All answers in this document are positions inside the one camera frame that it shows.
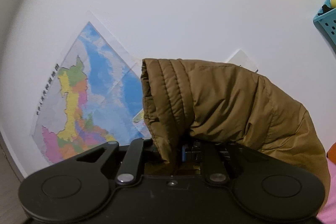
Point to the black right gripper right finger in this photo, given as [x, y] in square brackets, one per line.
[206, 150]

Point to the brown puffer jacket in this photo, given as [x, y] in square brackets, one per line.
[219, 102]

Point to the white wall socket plate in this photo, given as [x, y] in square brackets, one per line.
[240, 58]

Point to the colourful wall map poster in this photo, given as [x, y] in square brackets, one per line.
[93, 95]

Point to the grey wooden door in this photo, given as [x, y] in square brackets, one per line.
[11, 210]

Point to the pink floral bed sheet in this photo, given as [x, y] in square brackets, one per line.
[328, 213]

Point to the yellow object in basket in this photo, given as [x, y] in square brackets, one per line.
[333, 4]

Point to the teal plastic storage basket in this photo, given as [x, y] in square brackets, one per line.
[324, 20]

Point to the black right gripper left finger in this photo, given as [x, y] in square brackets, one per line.
[131, 166]

